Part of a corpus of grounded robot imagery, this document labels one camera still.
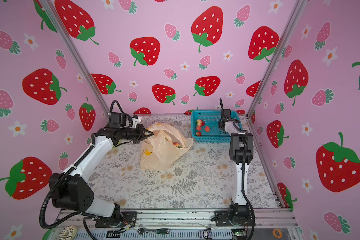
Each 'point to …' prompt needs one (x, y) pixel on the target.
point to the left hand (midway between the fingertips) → (153, 132)
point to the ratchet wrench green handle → (162, 231)
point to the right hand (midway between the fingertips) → (229, 124)
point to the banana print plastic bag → (160, 150)
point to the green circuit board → (241, 234)
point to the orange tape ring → (277, 233)
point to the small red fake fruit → (198, 128)
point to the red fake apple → (177, 144)
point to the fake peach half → (200, 122)
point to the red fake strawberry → (207, 129)
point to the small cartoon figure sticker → (207, 233)
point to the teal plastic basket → (205, 126)
